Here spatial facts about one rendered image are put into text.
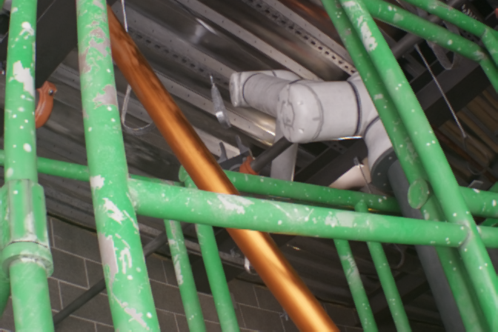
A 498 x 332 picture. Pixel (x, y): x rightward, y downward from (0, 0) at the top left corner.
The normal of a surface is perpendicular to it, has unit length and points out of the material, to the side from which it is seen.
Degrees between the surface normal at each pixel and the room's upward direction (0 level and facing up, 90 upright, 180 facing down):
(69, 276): 90
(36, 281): 90
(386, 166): 180
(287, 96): 91
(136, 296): 90
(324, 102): 111
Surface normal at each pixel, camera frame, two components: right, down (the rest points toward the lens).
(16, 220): 0.11, -0.67
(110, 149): 0.34, -0.67
